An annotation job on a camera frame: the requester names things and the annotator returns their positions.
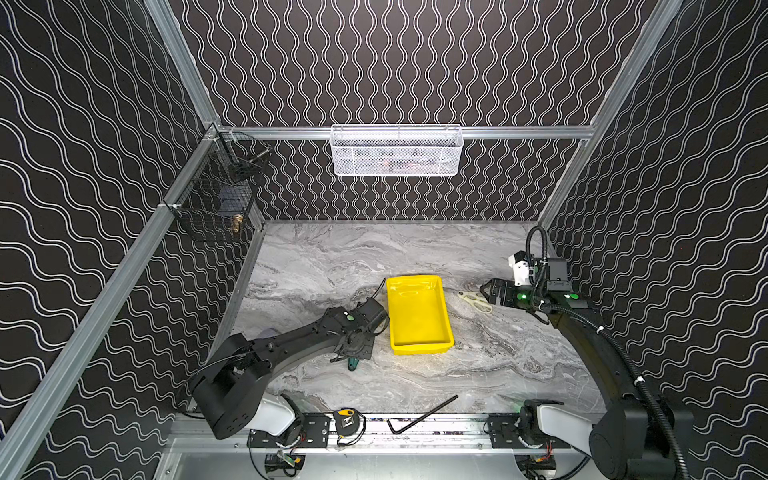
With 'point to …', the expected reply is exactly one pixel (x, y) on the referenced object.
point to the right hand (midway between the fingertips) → (499, 290)
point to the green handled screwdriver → (352, 363)
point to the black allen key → (395, 432)
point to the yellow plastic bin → (418, 314)
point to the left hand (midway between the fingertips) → (369, 353)
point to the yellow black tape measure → (347, 420)
